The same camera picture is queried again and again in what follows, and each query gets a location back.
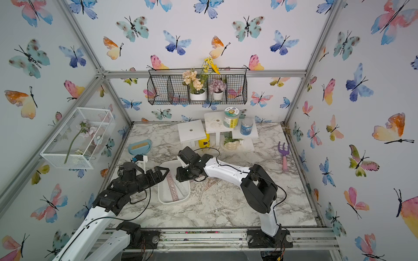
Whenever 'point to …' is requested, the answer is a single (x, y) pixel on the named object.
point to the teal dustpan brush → (141, 147)
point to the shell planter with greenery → (232, 143)
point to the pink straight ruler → (172, 187)
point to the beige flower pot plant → (197, 92)
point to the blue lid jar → (246, 126)
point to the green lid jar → (231, 116)
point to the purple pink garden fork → (284, 153)
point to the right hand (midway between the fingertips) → (178, 176)
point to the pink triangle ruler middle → (209, 181)
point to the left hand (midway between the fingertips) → (165, 171)
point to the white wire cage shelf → (78, 143)
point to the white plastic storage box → (170, 190)
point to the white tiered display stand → (213, 123)
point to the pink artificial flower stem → (85, 129)
